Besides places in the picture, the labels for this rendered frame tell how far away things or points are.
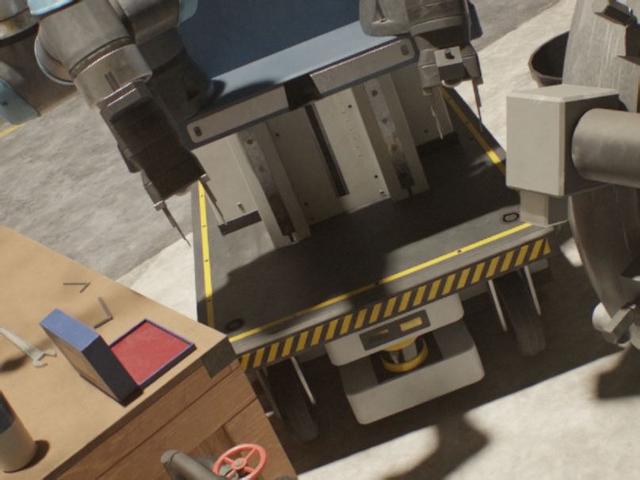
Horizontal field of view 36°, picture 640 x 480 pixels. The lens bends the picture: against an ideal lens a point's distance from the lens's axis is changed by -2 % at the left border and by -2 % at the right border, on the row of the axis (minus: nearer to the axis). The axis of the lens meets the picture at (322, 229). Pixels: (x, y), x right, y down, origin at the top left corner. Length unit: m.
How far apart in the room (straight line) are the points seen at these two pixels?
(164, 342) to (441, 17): 0.71
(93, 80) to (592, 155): 0.59
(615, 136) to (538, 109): 0.09
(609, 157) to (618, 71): 0.14
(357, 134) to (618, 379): 0.70
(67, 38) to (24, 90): 0.40
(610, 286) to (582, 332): 0.85
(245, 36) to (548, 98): 0.90
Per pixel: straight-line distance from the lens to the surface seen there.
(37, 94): 1.64
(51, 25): 1.25
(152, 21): 1.38
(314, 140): 2.01
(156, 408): 1.53
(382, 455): 1.94
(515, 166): 1.08
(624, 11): 1.05
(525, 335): 1.93
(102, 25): 1.23
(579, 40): 1.15
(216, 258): 2.12
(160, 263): 2.96
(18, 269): 2.14
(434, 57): 1.22
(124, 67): 1.22
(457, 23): 1.22
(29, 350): 1.80
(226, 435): 1.64
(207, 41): 1.84
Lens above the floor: 1.26
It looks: 27 degrees down
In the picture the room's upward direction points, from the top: 22 degrees counter-clockwise
